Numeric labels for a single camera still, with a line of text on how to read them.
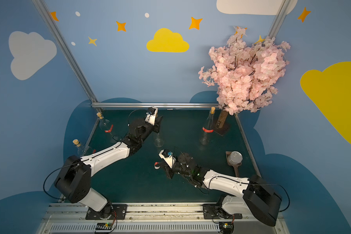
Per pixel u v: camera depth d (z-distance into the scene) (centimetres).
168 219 73
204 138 104
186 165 59
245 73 70
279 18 73
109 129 91
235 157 88
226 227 73
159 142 101
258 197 42
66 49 84
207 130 88
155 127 74
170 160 68
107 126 89
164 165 69
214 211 76
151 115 69
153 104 161
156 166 75
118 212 73
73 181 44
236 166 89
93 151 82
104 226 73
